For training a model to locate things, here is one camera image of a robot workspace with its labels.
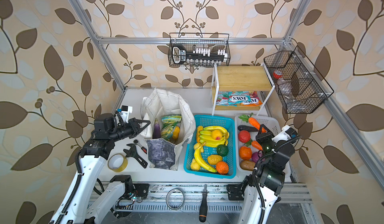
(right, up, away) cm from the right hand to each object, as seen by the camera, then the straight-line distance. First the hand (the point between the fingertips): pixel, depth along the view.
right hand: (262, 127), depth 68 cm
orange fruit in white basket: (-4, -16, +12) cm, 20 cm away
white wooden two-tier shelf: (-7, +25, +12) cm, 29 cm away
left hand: (-53, +3, +1) cm, 53 cm away
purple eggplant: (-53, -4, +14) cm, 55 cm away
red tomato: (-3, -8, +19) cm, 21 cm away
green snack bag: (-48, -5, +17) cm, 51 cm away
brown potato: (-4, -21, +9) cm, 23 cm away
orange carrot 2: (+4, -12, +18) cm, 23 cm away
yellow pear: (-44, -7, +23) cm, 50 cm away
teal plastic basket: (-12, -1, +23) cm, 26 cm away
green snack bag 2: (-46, +2, +21) cm, 50 cm away
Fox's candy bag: (-1, +14, +18) cm, 23 cm away
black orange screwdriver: (-28, -38, 0) cm, 47 cm away
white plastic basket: (+15, -1, +21) cm, 26 cm away
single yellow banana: (-30, -17, +11) cm, 36 cm away
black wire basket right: (+21, +19, +5) cm, 29 cm away
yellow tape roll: (-71, -23, +13) cm, 76 cm away
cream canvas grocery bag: (-47, -13, +2) cm, 48 cm away
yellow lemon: (-31, -13, +17) cm, 37 cm away
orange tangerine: (-17, -22, +7) cm, 29 cm away
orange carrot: (-3, +3, +5) cm, 6 cm away
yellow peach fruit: (-19, -7, +18) cm, 27 cm away
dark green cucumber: (+1, -5, +24) cm, 25 cm away
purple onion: (+1, -18, +13) cm, 22 cm away
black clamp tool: (-68, -18, +18) cm, 73 cm away
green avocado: (-16, -15, +14) cm, 26 cm away
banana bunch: (-25, -9, +20) cm, 34 cm away
